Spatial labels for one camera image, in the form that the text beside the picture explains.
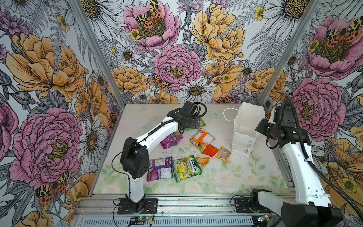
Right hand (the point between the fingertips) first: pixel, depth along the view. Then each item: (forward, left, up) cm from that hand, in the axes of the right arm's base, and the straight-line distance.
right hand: (259, 130), depth 74 cm
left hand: (+11, +36, -8) cm, 38 cm away
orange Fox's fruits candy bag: (+9, +27, -22) cm, 36 cm away
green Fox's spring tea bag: (-9, +38, -23) cm, 46 cm away
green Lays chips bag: (+23, +26, -22) cm, 41 cm away
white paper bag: (+18, -3, -13) cm, 22 cm away
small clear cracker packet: (-1, +14, -24) cm, 28 cm away
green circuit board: (-33, +60, -25) cm, 73 cm away
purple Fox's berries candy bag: (-10, +54, -23) cm, 59 cm away
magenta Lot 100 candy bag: (+7, +48, -19) cm, 52 cm away
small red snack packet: (+2, +22, -25) cm, 33 cm away
